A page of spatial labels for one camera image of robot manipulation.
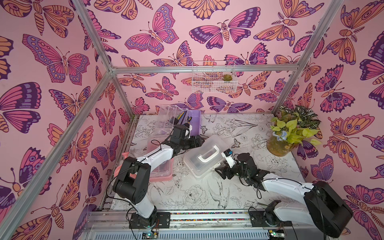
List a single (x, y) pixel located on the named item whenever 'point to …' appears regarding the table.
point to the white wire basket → (212, 82)
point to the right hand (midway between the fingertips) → (220, 164)
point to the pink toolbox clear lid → (164, 171)
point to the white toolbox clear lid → (205, 157)
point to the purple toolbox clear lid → (169, 116)
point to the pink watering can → (125, 155)
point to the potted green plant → (290, 127)
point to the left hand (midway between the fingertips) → (202, 141)
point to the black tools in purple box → (178, 119)
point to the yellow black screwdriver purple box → (190, 119)
